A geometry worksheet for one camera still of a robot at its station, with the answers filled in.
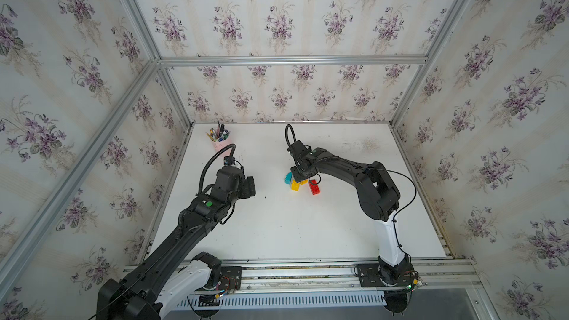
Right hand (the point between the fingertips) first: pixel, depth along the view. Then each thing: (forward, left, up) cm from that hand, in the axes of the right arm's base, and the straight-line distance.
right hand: (303, 174), depth 98 cm
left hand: (-12, +22, +13) cm, 29 cm away
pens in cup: (+16, +39, +8) cm, 43 cm away
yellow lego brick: (-7, +4, +1) cm, 8 cm away
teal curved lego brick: (-2, +7, +1) cm, 7 cm away
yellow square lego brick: (-8, 0, +7) cm, 10 cm away
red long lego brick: (-6, -5, -1) cm, 7 cm away
